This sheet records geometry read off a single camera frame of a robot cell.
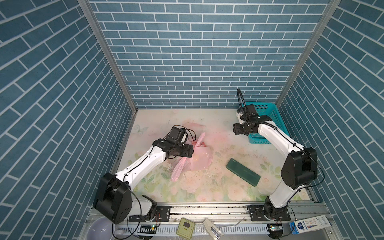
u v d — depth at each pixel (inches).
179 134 25.9
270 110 45.1
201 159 34.2
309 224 27.8
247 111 27.6
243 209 30.5
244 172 34.2
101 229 27.7
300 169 18.3
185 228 27.0
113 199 15.9
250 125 25.6
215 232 26.7
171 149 23.0
